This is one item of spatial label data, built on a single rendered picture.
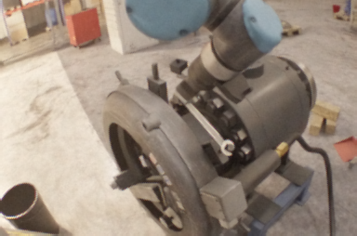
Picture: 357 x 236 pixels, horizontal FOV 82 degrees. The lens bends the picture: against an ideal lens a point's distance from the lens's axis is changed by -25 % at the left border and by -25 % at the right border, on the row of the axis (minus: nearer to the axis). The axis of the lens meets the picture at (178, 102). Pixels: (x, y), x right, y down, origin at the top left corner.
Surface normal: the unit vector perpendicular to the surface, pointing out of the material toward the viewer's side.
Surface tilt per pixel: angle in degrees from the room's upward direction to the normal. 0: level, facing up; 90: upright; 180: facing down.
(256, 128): 56
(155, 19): 94
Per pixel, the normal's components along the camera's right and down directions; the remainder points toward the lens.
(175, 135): 0.22, -0.55
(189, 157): 0.34, -0.37
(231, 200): 0.52, -0.04
